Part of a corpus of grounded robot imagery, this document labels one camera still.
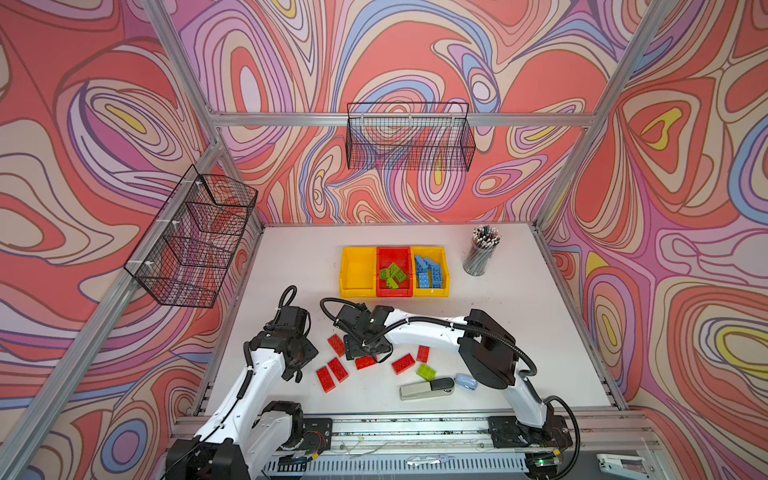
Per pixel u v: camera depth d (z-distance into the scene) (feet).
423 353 2.80
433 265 3.39
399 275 3.34
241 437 1.37
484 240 3.03
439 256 3.37
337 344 2.81
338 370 2.71
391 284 3.24
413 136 3.15
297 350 1.97
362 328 2.13
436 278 3.24
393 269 3.32
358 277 3.42
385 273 3.24
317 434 2.37
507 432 2.41
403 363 2.76
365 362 2.74
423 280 3.23
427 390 2.54
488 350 1.71
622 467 2.22
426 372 2.70
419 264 3.32
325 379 2.64
